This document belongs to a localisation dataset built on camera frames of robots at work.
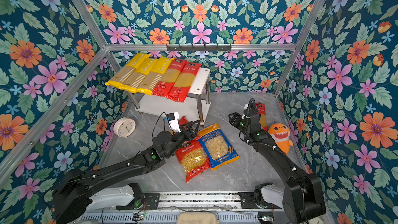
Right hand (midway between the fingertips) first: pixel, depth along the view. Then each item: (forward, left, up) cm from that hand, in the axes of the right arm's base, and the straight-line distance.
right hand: (231, 115), depth 83 cm
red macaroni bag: (-18, +21, -15) cm, 32 cm away
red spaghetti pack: (+4, +25, +17) cm, 31 cm away
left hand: (-10, +17, +10) cm, 22 cm away
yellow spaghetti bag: (+13, +57, +18) cm, 61 cm away
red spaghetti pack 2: (+7, +33, +18) cm, 38 cm away
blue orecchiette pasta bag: (-14, +6, -16) cm, 23 cm away
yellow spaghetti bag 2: (+8, +50, +17) cm, 53 cm away
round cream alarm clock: (0, +64, -11) cm, 65 cm away
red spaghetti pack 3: (+21, -25, -20) cm, 39 cm away
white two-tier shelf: (+14, +24, -10) cm, 29 cm away
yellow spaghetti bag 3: (+6, +42, +17) cm, 45 cm away
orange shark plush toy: (-5, -29, -12) cm, 32 cm away
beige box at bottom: (-44, +17, -15) cm, 50 cm away
